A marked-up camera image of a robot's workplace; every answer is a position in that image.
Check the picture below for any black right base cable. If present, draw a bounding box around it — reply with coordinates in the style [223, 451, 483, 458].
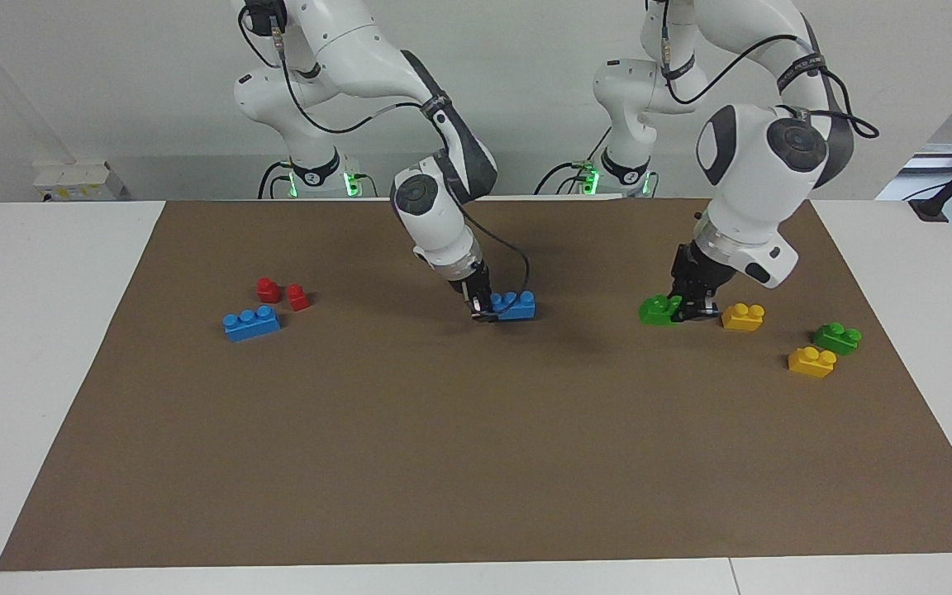
[258, 159, 295, 200]

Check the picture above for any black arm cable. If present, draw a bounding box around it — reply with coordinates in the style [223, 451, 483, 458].
[658, 0, 881, 141]
[238, 7, 531, 308]

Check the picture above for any black base cable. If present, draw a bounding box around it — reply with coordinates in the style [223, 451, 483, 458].
[534, 124, 613, 197]
[258, 159, 295, 200]

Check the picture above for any brown paper mat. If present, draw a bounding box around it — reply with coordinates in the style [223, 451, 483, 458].
[0, 197, 952, 573]

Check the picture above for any green two-stud toy block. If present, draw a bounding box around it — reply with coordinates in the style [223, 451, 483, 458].
[639, 294, 683, 326]
[812, 321, 863, 357]

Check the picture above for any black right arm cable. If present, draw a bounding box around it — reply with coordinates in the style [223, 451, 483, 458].
[238, 7, 531, 308]

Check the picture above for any white power strip box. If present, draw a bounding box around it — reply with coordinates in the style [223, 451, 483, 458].
[32, 160, 126, 202]

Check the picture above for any blue three-stud toy block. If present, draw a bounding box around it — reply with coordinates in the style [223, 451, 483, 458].
[488, 291, 537, 322]
[222, 305, 283, 343]

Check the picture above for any yellow two-stud toy block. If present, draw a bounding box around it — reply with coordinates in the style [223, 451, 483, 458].
[787, 345, 838, 379]
[721, 302, 766, 333]

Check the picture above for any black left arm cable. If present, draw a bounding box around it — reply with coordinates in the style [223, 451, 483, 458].
[658, 0, 881, 141]

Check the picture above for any black left base cable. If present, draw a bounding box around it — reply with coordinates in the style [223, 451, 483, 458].
[534, 124, 613, 197]

